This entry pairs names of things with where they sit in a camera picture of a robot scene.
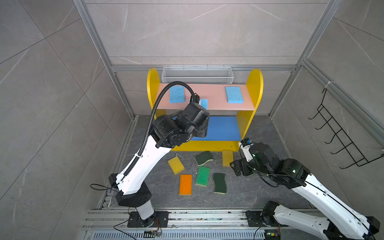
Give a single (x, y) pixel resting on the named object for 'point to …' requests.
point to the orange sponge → (185, 184)
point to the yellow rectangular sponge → (227, 156)
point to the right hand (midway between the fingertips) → (237, 160)
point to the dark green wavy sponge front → (219, 179)
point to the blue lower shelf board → (222, 128)
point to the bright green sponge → (203, 176)
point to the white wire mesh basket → (197, 74)
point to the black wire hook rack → (338, 134)
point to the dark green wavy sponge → (203, 158)
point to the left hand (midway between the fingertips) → (199, 121)
